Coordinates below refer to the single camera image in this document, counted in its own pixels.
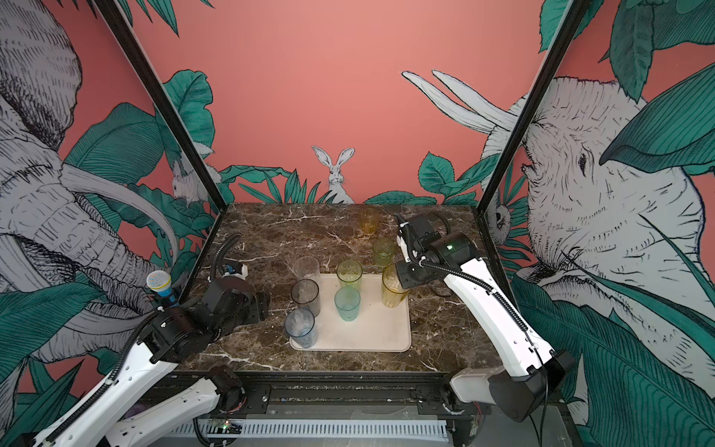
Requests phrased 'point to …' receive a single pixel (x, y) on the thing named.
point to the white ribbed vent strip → (400, 429)
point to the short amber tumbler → (370, 222)
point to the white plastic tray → (378, 327)
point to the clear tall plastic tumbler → (306, 267)
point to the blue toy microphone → (160, 281)
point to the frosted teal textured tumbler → (347, 301)
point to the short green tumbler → (383, 250)
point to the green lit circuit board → (222, 426)
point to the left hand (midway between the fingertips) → (262, 296)
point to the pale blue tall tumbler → (300, 324)
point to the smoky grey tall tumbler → (305, 294)
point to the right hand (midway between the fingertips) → (404, 269)
